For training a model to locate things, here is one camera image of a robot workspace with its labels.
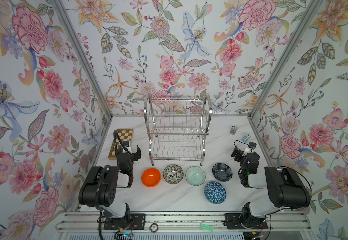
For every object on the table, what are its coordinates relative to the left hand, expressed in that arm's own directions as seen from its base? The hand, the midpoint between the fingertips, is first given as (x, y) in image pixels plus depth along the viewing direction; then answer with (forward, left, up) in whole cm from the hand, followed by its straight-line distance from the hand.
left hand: (132, 143), depth 92 cm
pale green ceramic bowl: (-17, -38, -8) cm, 43 cm away
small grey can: (+15, -69, -6) cm, 70 cm away
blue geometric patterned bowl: (-27, -48, -8) cm, 56 cm away
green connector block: (-43, -41, -7) cm, 60 cm away
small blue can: (+8, -75, -4) cm, 75 cm away
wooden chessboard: (+13, +9, -8) cm, 18 cm away
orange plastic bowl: (-19, -12, -7) cm, 24 cm away
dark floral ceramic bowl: (-15, -54, -8) cm, 57 cm away
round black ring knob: (-43, -16, -8) cm, 46 cm away
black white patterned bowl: (-16, -25, -8) cm, 31 cm away
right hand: (-2, -69, -1) cm, 69 cm away
